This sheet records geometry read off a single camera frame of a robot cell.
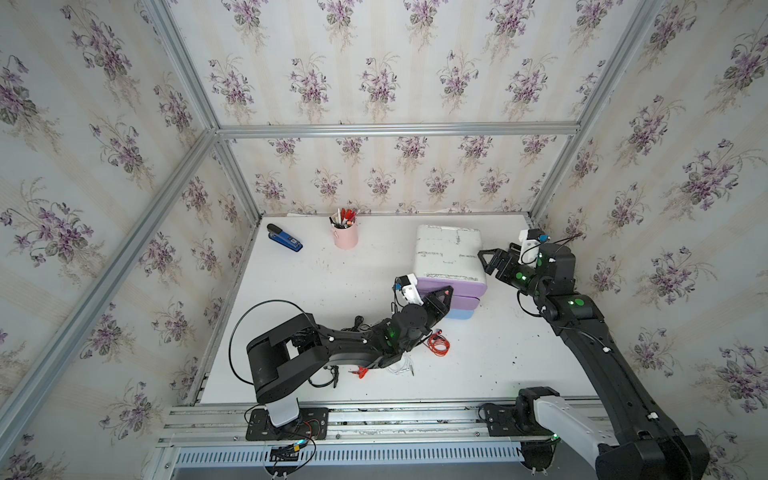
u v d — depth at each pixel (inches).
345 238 42.3
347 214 41.4
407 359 32.9
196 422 29.5
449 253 31.6
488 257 27.1
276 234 43.5
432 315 27.2
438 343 33.9
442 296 30.2
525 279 25.0
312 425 28.6
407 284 28.8
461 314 35.0
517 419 28.3
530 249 25.4
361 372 31.5
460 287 30.1
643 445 14.4
